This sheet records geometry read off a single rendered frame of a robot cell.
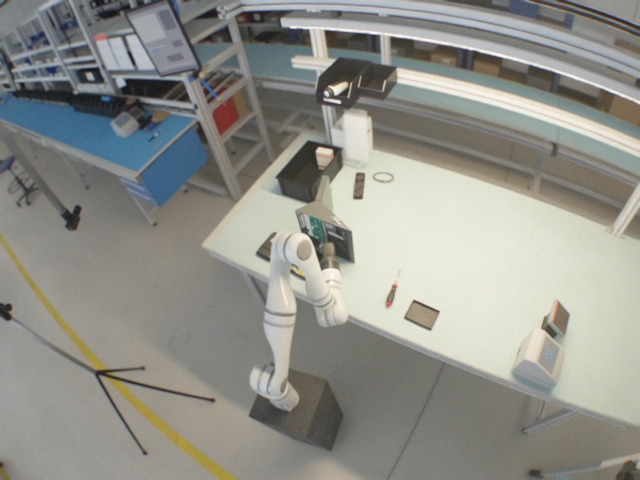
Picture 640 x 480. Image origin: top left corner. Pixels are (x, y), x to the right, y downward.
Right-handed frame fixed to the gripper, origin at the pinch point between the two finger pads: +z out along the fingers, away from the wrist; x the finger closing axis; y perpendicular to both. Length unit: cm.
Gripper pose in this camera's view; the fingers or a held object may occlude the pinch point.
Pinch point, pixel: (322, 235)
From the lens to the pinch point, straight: 142.0
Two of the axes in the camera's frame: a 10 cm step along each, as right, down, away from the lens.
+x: -1.4, -6.0, -7.9
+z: -0.2, -7.9, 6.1
